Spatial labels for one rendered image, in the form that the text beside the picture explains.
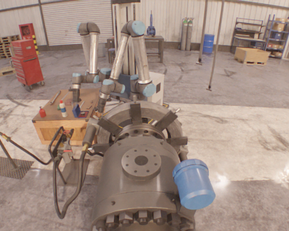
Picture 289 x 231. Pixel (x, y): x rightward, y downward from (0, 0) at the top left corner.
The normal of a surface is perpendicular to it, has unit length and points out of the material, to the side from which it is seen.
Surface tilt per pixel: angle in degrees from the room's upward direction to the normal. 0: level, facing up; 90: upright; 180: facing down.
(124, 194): 16
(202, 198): 90
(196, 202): 90
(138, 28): 82
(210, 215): 0
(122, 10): 90
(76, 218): 0
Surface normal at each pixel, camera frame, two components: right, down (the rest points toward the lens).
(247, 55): 0.07, 0.53
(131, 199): -0.18, -0.83
